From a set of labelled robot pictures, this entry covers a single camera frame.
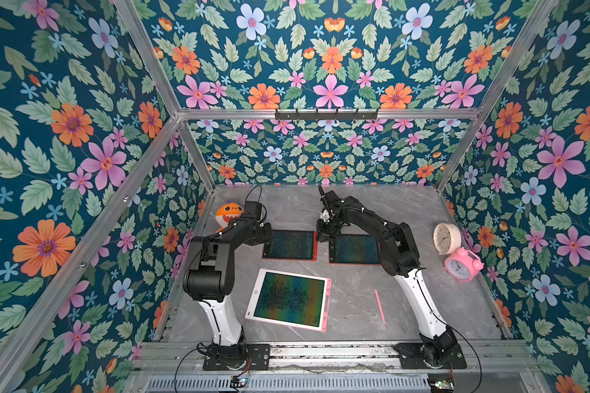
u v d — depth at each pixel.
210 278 0.51
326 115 0.92
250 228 0.70
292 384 0.77
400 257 0.64
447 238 0.91
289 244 0.99
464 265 0.83
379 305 0.84
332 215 0.81
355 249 0.98
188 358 0.75
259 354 0.74
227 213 0.98
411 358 0.73
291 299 0.86
